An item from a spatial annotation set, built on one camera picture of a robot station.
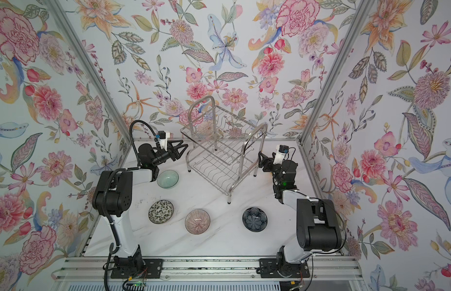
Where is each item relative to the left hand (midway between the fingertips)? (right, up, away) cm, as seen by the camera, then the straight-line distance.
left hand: (186, 145), depth 91 cm
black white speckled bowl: (-12, -33, -2) cm, 35 cm away
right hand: (+40, -3, -2) cm, 40 cm away
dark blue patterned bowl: (+33, -35, -5) cm, 49 cm away
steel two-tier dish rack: (+17, 0, +19) cm, 26 cm away
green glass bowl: (-12, -18, +7) cm, 22 cm away
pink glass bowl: (+6, -36, -5) cm, 37 cm away
